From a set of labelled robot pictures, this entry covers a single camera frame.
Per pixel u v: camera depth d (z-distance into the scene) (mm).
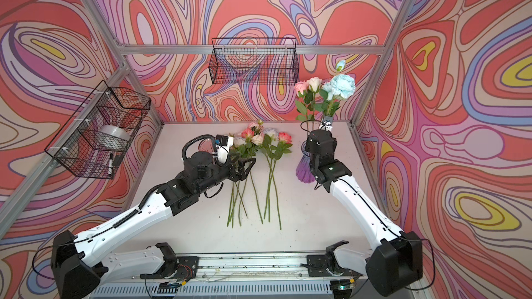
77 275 371
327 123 627
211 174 557
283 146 1076
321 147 554
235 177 616
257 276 729
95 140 723
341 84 579
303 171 911
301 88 753
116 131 734
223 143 596
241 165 617
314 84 752
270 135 1091
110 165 718
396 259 383
